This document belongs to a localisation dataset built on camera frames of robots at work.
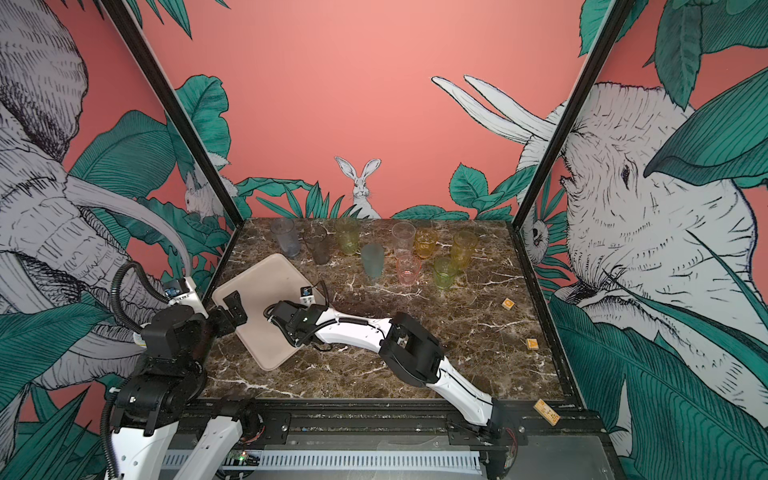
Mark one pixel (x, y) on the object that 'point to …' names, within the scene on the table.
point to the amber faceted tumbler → (425, 242)
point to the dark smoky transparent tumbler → (317, 240)
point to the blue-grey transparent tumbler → (288, 236)
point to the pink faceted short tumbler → (408, 269)
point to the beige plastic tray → (271, 280)
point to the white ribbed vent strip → (339, 461)
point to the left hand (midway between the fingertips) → (217, 296)
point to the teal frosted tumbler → (373, 259)
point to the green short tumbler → (445, 269)
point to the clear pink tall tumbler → (403, 233)
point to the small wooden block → (508, 303)
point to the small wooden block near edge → (532, 343)
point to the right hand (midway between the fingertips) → (301, 327)
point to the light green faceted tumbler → (347, 232)
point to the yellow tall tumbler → (461, 257)
